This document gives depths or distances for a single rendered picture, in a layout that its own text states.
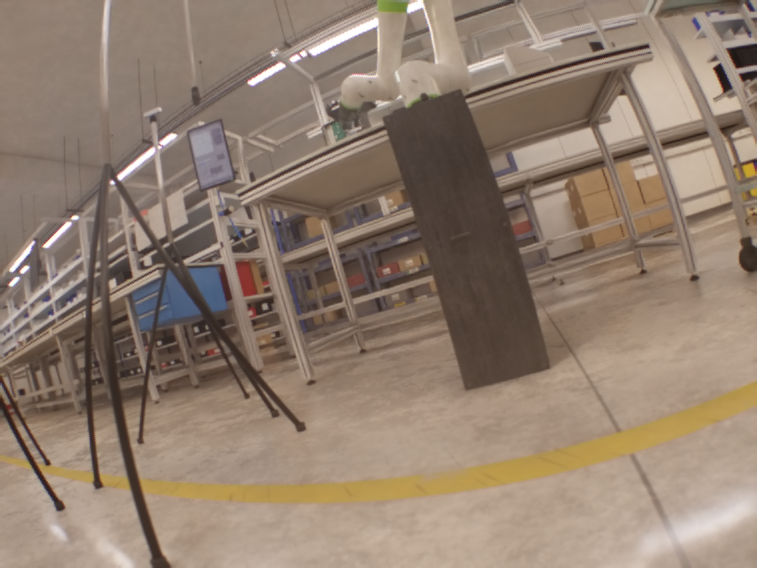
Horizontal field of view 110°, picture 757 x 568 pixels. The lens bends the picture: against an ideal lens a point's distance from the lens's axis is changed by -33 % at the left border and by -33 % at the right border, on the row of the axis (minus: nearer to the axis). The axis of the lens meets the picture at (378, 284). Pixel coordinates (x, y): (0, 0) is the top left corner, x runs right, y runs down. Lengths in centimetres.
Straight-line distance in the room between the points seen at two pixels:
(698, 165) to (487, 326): 595
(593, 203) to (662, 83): 283
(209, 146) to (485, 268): 248
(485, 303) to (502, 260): 12
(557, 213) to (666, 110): 254
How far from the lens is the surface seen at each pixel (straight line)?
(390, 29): 152
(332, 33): 256
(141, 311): 302
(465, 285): 104
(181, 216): 354
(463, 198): 105
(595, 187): 498
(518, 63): 172
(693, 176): 665
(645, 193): 516
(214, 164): 309
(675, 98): 694
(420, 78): 135
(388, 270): 556
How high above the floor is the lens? 32
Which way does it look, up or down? 2 degrees up
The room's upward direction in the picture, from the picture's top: 17 degrees counter-clockwise
